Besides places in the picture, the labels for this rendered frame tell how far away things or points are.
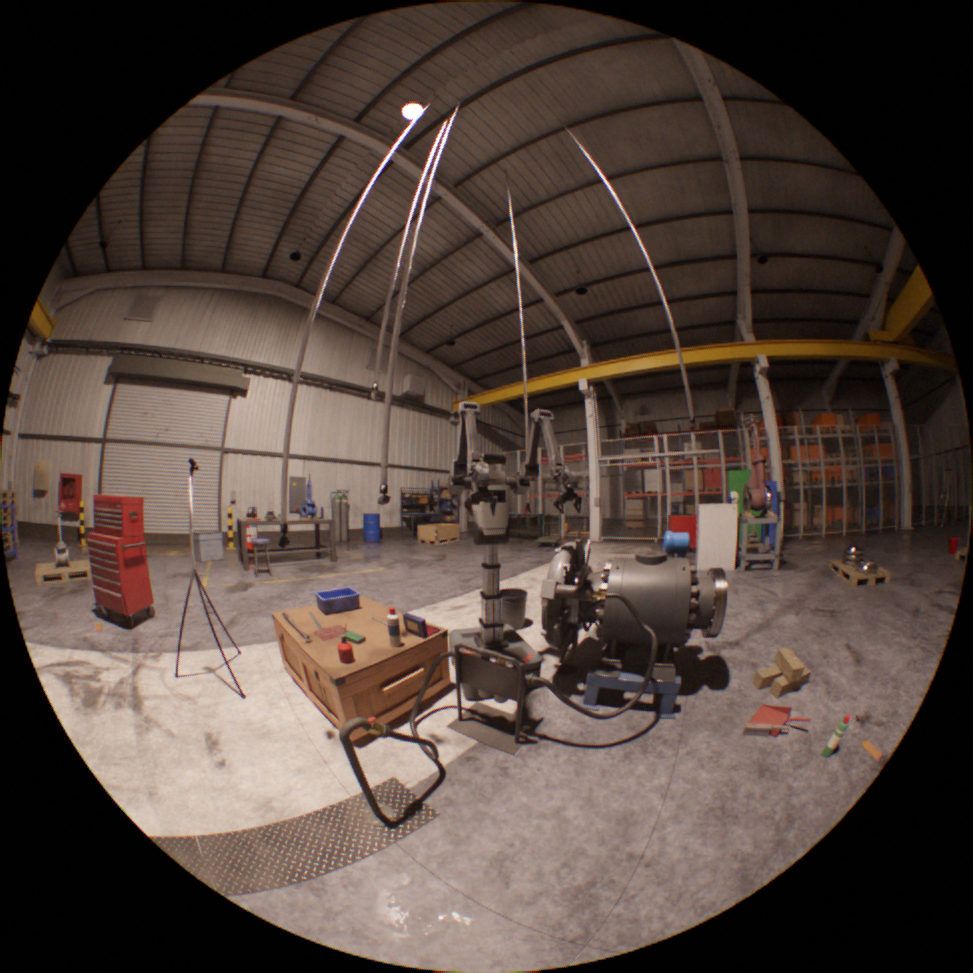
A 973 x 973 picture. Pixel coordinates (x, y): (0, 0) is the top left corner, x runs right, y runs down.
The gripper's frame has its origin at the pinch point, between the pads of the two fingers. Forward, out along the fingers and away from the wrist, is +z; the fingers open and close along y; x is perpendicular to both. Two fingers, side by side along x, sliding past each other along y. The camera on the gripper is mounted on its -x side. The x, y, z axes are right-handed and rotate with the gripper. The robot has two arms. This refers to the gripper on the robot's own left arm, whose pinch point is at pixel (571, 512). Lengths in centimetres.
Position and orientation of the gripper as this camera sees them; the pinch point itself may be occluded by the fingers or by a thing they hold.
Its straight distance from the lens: 142.4
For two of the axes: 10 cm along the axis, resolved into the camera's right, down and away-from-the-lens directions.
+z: 1.5, 8.4, -5.3
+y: 9.6, 0.1, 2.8
